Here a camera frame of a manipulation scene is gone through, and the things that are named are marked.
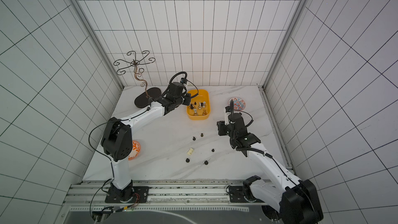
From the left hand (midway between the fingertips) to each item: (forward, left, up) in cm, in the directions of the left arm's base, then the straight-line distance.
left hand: (188, 97), depth 92 cm
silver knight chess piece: (+3, -7, -15) cm, 17 cm away
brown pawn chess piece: (-17, -9, -15) cm, 25 cm away
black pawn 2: (-32, -1, -15) cm, 36 cm away
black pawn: (-27, -15, -16) cm, 35 cm away
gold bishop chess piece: (-2, -10, -14) cm, 17 cm away
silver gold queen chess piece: (-2, -4, -14) cm, 15 cm away
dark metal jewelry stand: (+11, +36, -16) cm, 41 cm away
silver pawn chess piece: (+5, -10, -14) cm, 18 cm away
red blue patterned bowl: (+7, -35, -14) cm, 39 cm away
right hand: (-15, -19, -1) cm, 24 cm away
